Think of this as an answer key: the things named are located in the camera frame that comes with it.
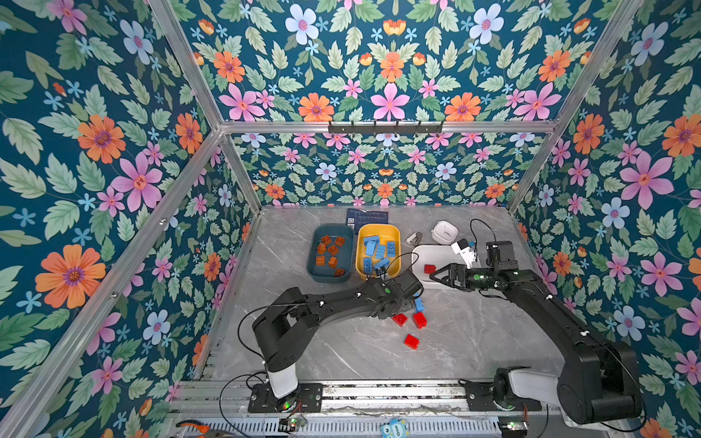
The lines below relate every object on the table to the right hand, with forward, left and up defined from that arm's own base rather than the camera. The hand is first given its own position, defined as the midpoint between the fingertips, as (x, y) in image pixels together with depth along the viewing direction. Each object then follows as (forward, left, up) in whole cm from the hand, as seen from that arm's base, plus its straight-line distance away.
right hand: (444, 273), depth 80 cm
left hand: (-5, +10, -10) cm, 15 cm away
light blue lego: (+19, +19, -15) cm, 31 cm away
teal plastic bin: (+16, +32, -13) cm, 38 cm away
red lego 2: (-8, +6, -15) cm, 18 cm away
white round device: (+27, -7, -13) cm, 31 cm away
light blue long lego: (+24, +21, -13) cm, 34 cm away
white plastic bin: (+17, -3, -15) cm, 23 cm away
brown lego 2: (+23, +36, -14) cm, 44 cm away
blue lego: (-4, +6, -14) cm, 15 cm away
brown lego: (+23, +41, -13) cm, 48 cm away
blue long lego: (+12, +24, -14) cm, 30 cm away
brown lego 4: (+12, +41, -12) cm, 45 cm away
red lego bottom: (-14, +9, -17) cm, 24 cm away
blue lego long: (+12, +18, -13) cm, 25 cm away
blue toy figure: (-37, +14, -15) cm, 42 cm away
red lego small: (+11, +1, -14) cm, 17 cm away
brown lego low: (+18, +42, -12) cm, 47 cm away
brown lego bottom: (+11, +37, -12) cm, 40 cm away
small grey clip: (+25, +6, -14) cm, 29 cm away
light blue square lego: (+20, +23, -13) cm, 33 cm away
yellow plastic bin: (+27, +17, -13) cm, 34 cm away
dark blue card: (+36, +29, -14) cm, 48 cm away
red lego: (-8, +12, -16) cm, 22 cm away
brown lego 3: (+18, +37, -13) cm, 43 cm away
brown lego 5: (+9, +34, -14) cm, 38 cm away
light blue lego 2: (+19, +15, -14) cm, 28 cm away
